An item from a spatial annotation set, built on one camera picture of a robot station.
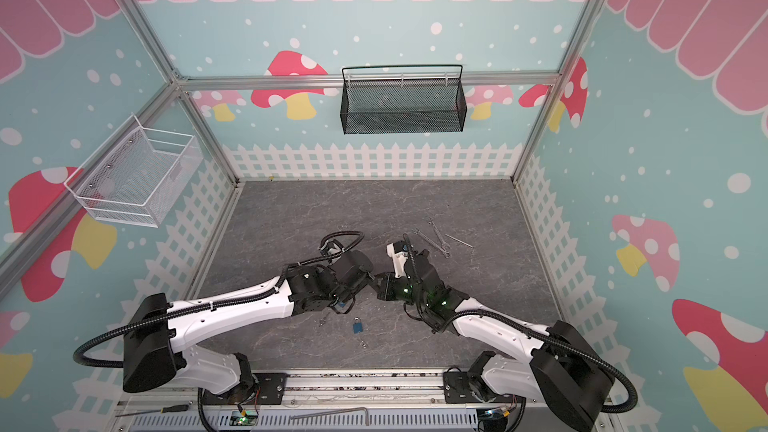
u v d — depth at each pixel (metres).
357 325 0.85
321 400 0.73
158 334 0.41
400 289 0.70
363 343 0.81
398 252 0.73
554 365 0.41
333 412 0.72
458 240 1.03
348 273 0.57
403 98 0.94
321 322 0.85
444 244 1.02
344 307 0.67
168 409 0.71
